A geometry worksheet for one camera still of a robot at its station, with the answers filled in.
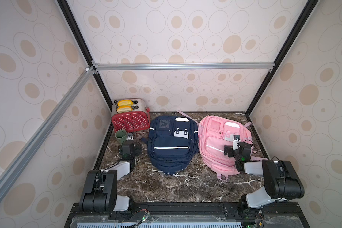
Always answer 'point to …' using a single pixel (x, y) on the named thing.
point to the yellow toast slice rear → (125, 102)
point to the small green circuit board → (143, 218)
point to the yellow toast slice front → (123, 109)
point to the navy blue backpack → (173, 143)
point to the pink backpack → (214, 133)
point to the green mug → (120, 135)
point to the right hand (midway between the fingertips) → (232, 144)
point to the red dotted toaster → (138, 118)
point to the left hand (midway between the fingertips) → (133, 142)
